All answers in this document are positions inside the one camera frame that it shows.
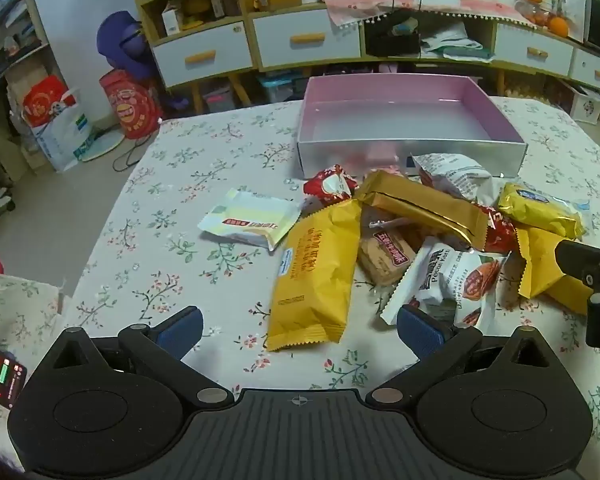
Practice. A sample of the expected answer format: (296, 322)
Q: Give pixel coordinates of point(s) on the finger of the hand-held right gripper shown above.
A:
(570, 255)

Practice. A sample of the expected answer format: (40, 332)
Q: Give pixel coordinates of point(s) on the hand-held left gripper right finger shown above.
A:
(420, 332)

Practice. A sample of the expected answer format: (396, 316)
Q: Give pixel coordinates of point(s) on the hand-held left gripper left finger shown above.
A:
(182, 332)

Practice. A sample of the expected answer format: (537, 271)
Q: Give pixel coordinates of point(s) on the plain yellow snack packet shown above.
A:
(542, 265)

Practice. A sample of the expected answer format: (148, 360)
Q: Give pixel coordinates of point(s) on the yellow packet blue label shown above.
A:
(540, 210)

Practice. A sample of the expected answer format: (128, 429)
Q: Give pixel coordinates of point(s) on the white nut snack packet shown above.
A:
(460, 280)

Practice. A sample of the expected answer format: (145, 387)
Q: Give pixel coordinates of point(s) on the red white candy packet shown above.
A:
(500, 230)
(330, 185)

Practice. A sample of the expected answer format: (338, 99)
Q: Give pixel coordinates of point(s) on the clear biscuit packet red label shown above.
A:
(385, 255)

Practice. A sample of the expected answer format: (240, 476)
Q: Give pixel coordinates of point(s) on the long yellow snack packet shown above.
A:
(312, 280)

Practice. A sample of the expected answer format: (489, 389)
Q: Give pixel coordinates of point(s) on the long gold snack packet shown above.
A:
(430, 207)

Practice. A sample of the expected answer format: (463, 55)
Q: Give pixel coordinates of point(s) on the pale green yellow snack packet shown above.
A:
(250, 217)

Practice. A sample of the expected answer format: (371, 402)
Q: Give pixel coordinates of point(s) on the white crinkled snack packet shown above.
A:
(455, 170)

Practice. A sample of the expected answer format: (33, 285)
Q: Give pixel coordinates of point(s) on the silver box pink inside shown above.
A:
(380, 120)

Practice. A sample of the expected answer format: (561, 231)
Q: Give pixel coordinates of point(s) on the floral tablecloth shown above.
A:
(180, 240)

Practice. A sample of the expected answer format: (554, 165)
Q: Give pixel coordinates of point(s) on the white printed carton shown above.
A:
(587, 107)

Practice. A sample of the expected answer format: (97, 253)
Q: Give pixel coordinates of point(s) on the floral fabric piece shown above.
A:
(20, 310)

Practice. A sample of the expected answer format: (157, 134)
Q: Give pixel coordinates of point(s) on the black device green lights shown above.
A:
(2, 375)

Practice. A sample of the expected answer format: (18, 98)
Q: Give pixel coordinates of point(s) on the round white stand base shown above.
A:
(102, 147)

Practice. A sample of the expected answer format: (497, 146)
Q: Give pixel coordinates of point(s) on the white plastic bag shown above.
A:
(65, 132)

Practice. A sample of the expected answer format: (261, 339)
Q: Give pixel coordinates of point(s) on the red printed bag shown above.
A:
(130, 105)

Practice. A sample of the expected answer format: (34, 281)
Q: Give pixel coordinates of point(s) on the clear storage box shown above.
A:
(285, 89)
(219, 97)

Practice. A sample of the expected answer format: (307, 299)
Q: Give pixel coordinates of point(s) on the white green folded cloth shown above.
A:
(455, 42)

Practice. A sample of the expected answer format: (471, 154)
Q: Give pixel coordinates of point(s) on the red gift bag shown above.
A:
(45, 100)

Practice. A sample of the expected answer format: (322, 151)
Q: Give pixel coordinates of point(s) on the pink white cloth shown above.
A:
(445, 2)

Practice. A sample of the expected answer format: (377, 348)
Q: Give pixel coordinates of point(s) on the black bag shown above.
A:
(392, 35)

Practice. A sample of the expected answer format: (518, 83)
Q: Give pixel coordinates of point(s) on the purple hat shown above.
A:
(122, 42)

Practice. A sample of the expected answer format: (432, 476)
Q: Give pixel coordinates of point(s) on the small white box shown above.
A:
(171, 20)

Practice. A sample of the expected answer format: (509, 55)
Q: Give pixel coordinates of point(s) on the black desk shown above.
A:
(10, 67)

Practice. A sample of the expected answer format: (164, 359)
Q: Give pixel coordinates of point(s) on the yellow wooden cabinet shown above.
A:
(250, 15)

